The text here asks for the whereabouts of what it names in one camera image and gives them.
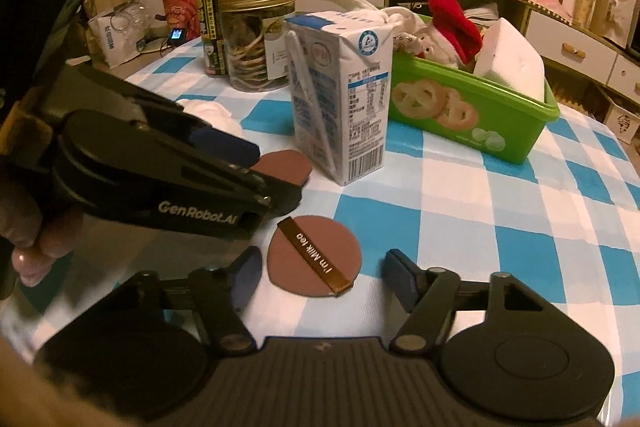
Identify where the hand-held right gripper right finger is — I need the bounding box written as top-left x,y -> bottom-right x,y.
382,248 -> 556,355

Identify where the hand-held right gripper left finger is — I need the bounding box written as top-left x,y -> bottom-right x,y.
105,246 -> 263,354

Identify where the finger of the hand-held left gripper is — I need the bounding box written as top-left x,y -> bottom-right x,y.
200,157 -> 304,222
64,63 -> 262,172

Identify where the brown round powder puff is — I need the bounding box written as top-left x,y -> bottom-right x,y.
266,215 -> 362,298
250,150 -> 313,188

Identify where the green plastic bin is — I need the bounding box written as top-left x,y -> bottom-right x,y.
387,14 -> 560,165

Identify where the beige rabbit doll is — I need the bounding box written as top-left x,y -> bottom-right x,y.
332,0 -> 426,58

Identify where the white tissue pack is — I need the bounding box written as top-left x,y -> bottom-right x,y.
472,18 -> 547,104

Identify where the red and white santa plush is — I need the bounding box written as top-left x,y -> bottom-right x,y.
400,0 -> 483,70

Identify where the person's left hand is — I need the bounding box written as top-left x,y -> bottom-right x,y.
0,177 -> 87,288

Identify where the clear jar with gold lid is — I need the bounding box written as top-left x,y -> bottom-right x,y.
220,0 -> 297,94

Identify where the blue white checkered tablecloth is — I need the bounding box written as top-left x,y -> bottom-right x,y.
0,32 -> 640,408

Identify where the tall printed can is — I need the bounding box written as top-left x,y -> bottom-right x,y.
194,0 -> 238,78

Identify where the blue and white milk carton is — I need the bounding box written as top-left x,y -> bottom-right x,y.
284,10 -> 396,186

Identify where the red printed bag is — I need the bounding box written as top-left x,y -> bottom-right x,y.
160,0 -> 201,45

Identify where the white plastic bag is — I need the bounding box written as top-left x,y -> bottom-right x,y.
89,7 -> 151,68

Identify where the yellow egg tray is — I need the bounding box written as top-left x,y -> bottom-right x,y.
550,77 -> 601,108

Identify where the white printed box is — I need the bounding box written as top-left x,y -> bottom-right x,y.
597,84 -> 640,145

